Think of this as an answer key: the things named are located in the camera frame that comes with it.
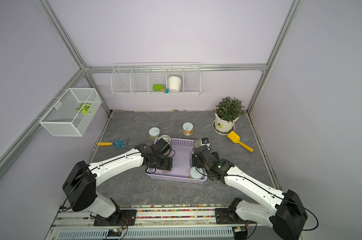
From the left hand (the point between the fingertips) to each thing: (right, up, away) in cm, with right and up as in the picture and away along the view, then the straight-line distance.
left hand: (165, 167), depth 83 cm
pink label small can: (+1, -3, +1) cm, 3 cm away
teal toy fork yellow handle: (-36, +10, +19) cm, 42 cm away
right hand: (+20, +8, -1) cm, 21 cm away
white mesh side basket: (-52, +31, 0) cm, 61 cm away
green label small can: (-11, +18, +19) cm, 29 cm away
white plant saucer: (+38, +18, +22) cm, 47 cm away
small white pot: (+4, +50, +10) cm, 51 cm away
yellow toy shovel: (+46, +14, +20) cm, 53 cm away
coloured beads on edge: (+5, -21, -6) cm, 23 cm away
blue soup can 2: (+14, +6, -8) cm, 17 cm away
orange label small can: (+13, +21, +20) cm, 32 cm away
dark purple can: (+19, +13, +7) cm, 23 cm away
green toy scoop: (-7, +49, +16) cm, 52 cm away
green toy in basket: (-44, +32, -2) cm, 55 cm away
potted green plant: (+38, +31, +13) cm, 51 cm away
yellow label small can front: (+17, -3, 0) cm, 18 cm away
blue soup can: (-1, +15, +10) cm, 19 cm away
